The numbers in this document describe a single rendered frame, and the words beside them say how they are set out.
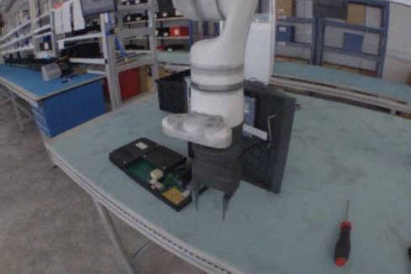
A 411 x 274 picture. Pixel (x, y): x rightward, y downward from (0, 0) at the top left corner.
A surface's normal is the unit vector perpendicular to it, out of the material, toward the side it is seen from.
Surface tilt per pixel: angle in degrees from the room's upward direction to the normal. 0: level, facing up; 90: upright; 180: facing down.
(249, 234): 0
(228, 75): 90
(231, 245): 0
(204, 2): 110
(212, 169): 87
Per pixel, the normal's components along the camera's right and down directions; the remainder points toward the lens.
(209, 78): -0.32, 0.40
